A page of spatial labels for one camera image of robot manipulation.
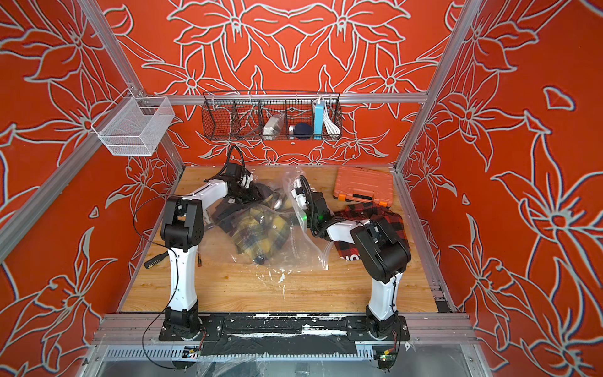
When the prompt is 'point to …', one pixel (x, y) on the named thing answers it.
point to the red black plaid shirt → (348, 250)
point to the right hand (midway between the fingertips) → (276, 215)
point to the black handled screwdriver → (155, 260)
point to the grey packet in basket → (273, 126)
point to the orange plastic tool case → (364, 184)
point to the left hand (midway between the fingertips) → (259, 196)
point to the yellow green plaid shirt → (261, 231)
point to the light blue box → (318, 129)
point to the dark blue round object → (303, 131)
